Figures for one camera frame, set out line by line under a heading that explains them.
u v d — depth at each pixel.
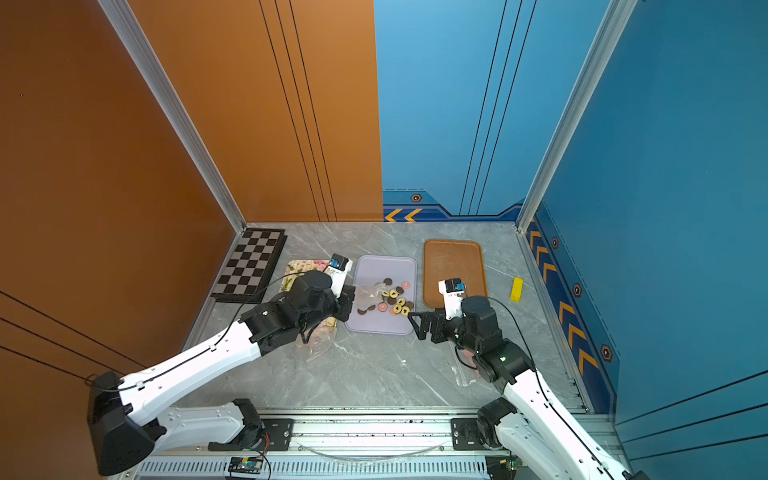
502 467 0.71
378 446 0.73
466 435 0.72
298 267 1.08
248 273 1.02
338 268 0.63
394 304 0.96
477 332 0.56
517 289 0.99
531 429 0.43
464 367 0.81
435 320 0.65
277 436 0.74
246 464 0.72
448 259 1.10
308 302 0.55
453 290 0.66
